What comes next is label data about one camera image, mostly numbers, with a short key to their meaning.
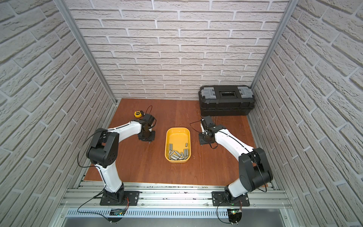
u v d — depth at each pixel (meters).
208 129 0.74
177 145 0.94
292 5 0.68
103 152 0.50
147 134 0.82
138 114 1.09
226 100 1.01
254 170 0.44
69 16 0.73
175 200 0.76
